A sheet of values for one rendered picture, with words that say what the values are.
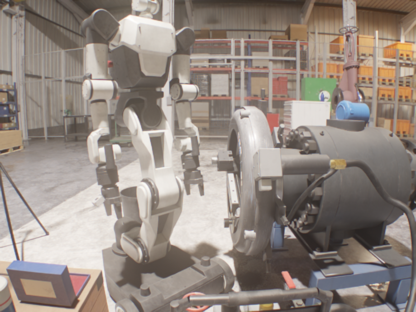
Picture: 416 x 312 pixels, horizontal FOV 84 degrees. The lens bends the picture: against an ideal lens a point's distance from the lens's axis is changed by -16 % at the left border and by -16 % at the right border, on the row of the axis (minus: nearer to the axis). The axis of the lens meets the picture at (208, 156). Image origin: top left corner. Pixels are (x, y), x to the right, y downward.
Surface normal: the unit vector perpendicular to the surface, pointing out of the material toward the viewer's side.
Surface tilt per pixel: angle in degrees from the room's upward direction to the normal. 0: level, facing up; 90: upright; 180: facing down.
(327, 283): 90
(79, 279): 0
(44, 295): 97
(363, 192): 89
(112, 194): 79
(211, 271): 45
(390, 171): 70
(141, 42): 90
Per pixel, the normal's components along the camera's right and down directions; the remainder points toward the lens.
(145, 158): -0.72, 0.12
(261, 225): 0.02, 0.38
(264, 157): 0.04, -0.22
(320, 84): -0.07, 0.17
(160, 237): 0.35, -0.79
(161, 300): 0.49, -0.61
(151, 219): 0.68, 0.29
